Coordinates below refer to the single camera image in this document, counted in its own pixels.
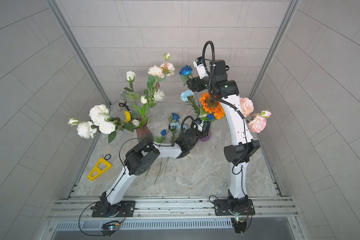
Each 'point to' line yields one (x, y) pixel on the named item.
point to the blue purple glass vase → (207, 130)
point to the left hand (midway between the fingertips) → (209, 119)
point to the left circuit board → (109, 228)
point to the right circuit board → (240, 224)
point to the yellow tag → (99, 171)
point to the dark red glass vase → (143, 131)
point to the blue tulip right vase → (211, 116)
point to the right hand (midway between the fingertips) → (193, 78)
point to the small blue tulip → (163, 133)
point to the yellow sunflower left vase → (128, 116)
